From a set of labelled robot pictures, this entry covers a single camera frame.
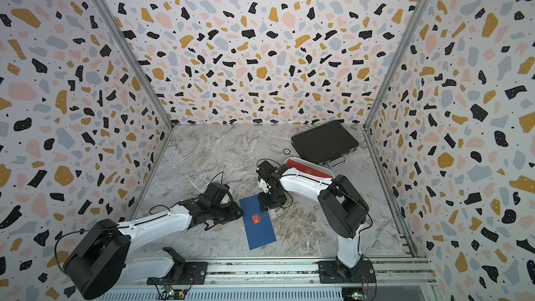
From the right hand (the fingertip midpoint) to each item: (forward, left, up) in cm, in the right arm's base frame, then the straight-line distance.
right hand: (264, 209), depth 87 cm
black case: (+35, -30, +2) cm, 46 cm away
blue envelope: (-5, +2, -4) cm, 7 cm away
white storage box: (-3, -11, +31) cm, 33 cm away
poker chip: (+33, -9, -3) cm, 34 cm away
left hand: (-2, +8, +1) cm, 8 cm away
